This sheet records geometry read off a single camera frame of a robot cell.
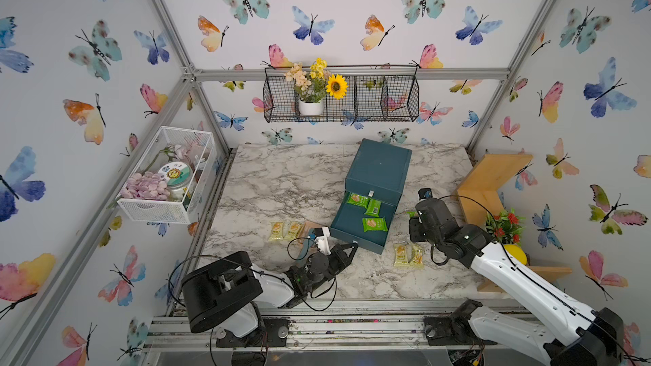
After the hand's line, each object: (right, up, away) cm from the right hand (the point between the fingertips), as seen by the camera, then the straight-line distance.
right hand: (418, 219), depth 79 cm
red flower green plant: (+24, -2, -4) cm, 25 cm away
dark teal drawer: (-22, -3, +7) cm, 23 cm away
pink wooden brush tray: (-36, -5, +16) cm, 40 cm away
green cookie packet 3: (-12, -3, +7) cm, 15 cm away
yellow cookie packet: (-47, -7, +14) cm, 50 cm away
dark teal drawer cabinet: (-11, +15, +6) cm, 20 cm away
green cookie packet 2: (-12, +2, +12) cm, 17 cm away
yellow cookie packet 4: (-3, -14, +8) cm, 16 cm away
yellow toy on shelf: (+25, -8, -9) cm, 27 cm away
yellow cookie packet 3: (+2, -15, +7) cm, 17 cm away
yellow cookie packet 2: (-41, -6, +14) cm, 44 cm away
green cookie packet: (-18, +5, +13) cm, 23 cm away
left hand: (-17, -8, 0) cm, 19 cm away
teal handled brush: (-34, -7, -2) cm, 35 cm away
